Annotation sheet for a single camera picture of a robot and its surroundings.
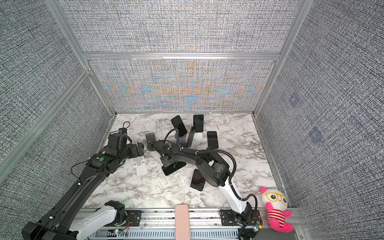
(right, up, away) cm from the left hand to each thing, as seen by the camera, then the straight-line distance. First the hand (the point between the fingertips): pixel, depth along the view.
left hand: (136, 146), depth 79 cm
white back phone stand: (+34, +4, +25) cm, 42 cm away
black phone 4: (+33, -23, +11) cm, 42 cm away
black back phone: (+20, +12, +22) cm, 32 cm away
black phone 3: (+34, +13, +25) cm, 44 cm away
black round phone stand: (+3, +3, +16) cm, 17 cm away
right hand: (+15, -11, +17) cm, 25 cm away
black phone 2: (+44, +1, +25) cm, 50 cm away
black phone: (+16, -15, +9) cm, 24 cm away
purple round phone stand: (+29, +4, +17) cm, 33 cm away
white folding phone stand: (0, -16, +11) cm, 19 cm away
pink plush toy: (+70, -26, -7) cm, 75 cm away
